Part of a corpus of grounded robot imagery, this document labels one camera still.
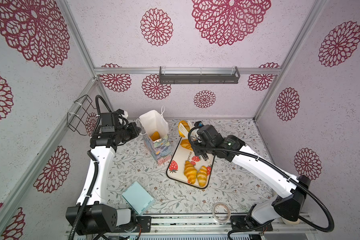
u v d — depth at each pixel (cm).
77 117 75
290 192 40
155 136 103
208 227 73
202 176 87
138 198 82
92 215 38
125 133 63
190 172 88
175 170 93
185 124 79
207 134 53
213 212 76
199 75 92
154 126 98
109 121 54
